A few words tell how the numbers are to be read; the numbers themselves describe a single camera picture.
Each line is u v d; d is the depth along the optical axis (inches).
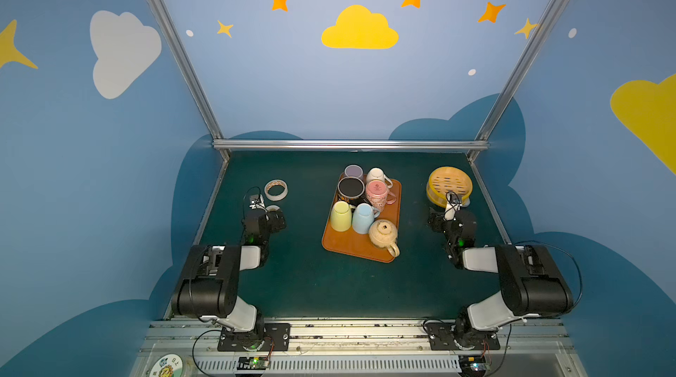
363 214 35.6
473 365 28.0
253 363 27.8
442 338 29.2
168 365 24.9
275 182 42.5
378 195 37.3
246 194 43.3
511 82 37.7
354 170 41.2
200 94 38.7
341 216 35.9
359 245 36.0
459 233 28.9
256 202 31.4
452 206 32.1
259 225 28.4
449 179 42.1
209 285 17.6
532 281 18.1
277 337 29.4
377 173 40.6
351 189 37.8
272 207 40.0
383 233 34.2
